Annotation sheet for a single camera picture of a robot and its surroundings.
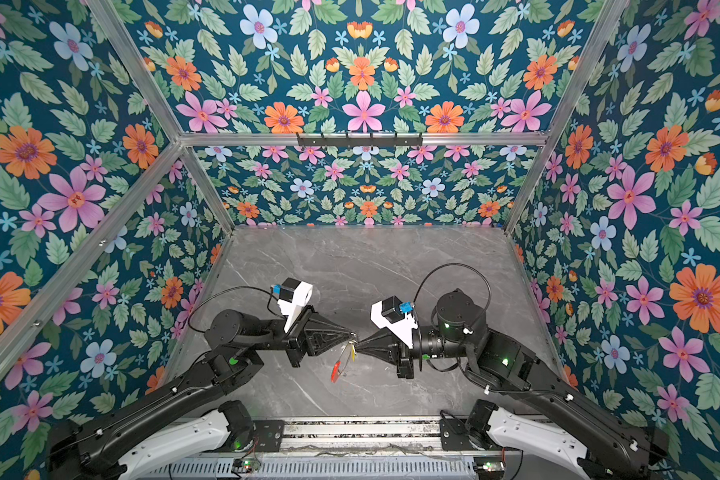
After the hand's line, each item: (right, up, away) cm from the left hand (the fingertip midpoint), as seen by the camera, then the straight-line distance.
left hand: (343, 342), depth 48 cm
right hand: (+2, -2, +5) cm, 6 cm away
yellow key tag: (+1, -4, +6) cm, 7 cm away
